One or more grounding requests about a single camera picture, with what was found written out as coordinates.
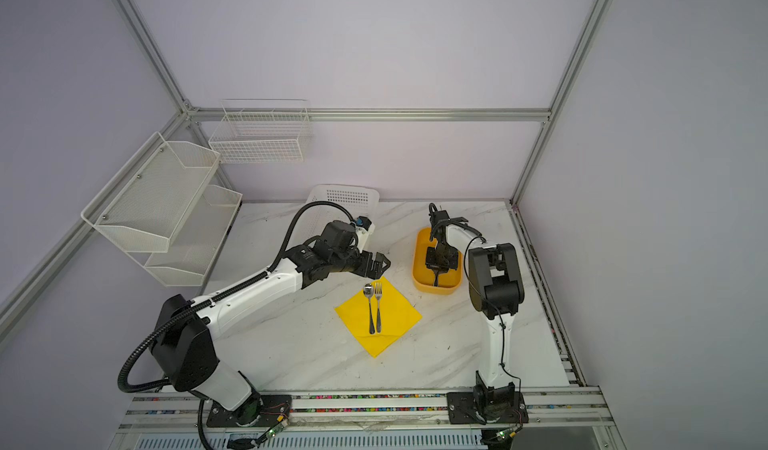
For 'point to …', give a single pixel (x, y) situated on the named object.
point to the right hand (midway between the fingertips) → (433, 268)
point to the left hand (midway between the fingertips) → (375, 260)
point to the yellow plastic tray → (423, 277)
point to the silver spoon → (369, 290)
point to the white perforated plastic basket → (358, 200)
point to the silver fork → (379, 290)
